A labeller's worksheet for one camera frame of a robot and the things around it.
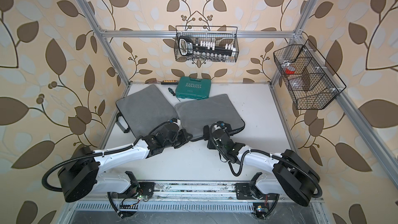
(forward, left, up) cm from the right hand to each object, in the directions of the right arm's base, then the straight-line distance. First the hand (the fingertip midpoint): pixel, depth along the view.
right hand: (209, 138), depth 87 cm
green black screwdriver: (+39, +26, -3) cm, 47 cm away
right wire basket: (+14, -50, +28) cm, 59 cm away
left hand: (0, +9, +7) cm, 12 cm away
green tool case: (+39, +11, +1) cm, 41 cm away
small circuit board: (-34, -22, -5) cm, 41 cm away
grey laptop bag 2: (+16, +9, 0) cm, 19 cm away
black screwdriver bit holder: (+49, +29, -1) cm, 57 cm away
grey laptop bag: (+23, +43, -1) cm, 49 cm away
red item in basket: (+24, -44, +27) cm, 57 cm away
